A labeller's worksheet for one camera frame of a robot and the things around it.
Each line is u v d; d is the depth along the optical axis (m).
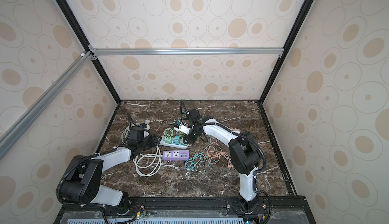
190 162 0.87
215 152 0.92
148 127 0.87
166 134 0.97
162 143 0.92
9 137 0.51
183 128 0.81
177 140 0.90
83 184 0.43
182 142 0.88
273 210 0.72
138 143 0.72
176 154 0.89
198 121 0.67
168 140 0.90
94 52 0.90
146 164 0.88
